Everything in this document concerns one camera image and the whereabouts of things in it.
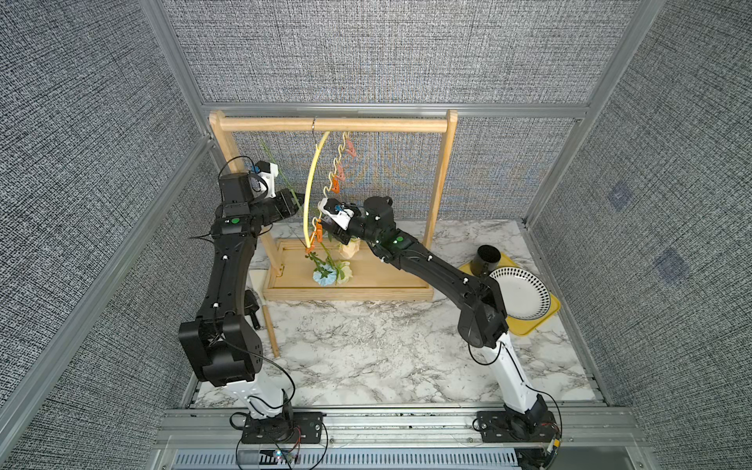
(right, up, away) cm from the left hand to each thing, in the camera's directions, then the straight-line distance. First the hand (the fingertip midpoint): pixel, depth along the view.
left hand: (309, 192), depth 77 cm
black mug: (+54, -19, +20) cm, 61 cm away
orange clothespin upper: (+6, +2, +6) cm, 9 cm away
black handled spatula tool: (-23, -34, +17) cm, 44 cm away
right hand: (+3, -2, +1) cm, 4 cm away
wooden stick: (-14, -41, +13) cm, 45 cm away
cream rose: (+10, -15, +11) cm, 21 cm away
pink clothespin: (+7, +7, +8) cm, 13 cm away
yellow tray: (+51, -22, +29) cm, 63 cm away
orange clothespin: (+3, -10, -1) cm, 11 cm away
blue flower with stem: (+1, -23, +15) cm, 28 cm away
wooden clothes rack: (-13, -23, +26) cm, 37 cm away
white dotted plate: (+67, -31, +21) cm, 77 cm away
